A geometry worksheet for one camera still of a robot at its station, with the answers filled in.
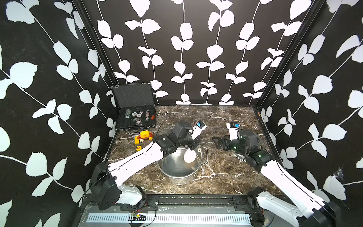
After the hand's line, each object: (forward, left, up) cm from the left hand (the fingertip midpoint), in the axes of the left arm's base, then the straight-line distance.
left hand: (201, 134), depth 74 cm
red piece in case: (+32, +33, -23) cm, 52 cm away
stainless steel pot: (-5, +11, -28) cm, 31 cm away
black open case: (+42, +48, -19) cm, 66 cm away
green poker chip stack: (+35, +53, -21) cm, 67 cm away
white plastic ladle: (-3, +6, -21) cm, 22 cm away
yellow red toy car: (+12, +37, -18) cm, 43 cm away
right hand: (+1, -9, -3) cm, 10 cm away
